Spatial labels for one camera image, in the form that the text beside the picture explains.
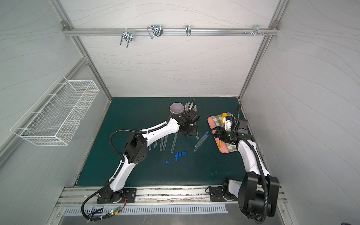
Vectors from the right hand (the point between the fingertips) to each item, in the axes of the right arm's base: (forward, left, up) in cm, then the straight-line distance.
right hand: (214, 132), depth 84 cm
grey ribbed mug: (+27, +18, -6) cm, 33 cm away
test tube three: (-18, +30, +18) cm, 39 cm away
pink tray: (-4, -7, -13) cm, 15 cm away
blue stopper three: (-11, +23, -12) cm, 28 cm away
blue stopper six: (-9, +19, -12) cm, 24 cm away
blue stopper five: (-10, +21, -13) cm, 26 cm away
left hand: (+2, +12, -6) cm, 13 cm away
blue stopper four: (-9, +23, -12) cm, 27 cm away
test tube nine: (+7, +3, -13) cm, 15 cm away
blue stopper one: (-15, +28, -12) cm, 34 cm away
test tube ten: (+3, +3, -12) cm, 13 cm away
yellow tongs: (+21, -11, -10) cm, 26 cm away
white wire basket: (-8, +82, +22) cm, 85 cm away
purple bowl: (+27, +26, -9) cm, 38 cm away
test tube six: (-2, +25, -12) cm, 28 cm away
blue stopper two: (-13, +23, -12) cm, 29 cm away
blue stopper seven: (-9, +17, -12) cm, 23 cm away
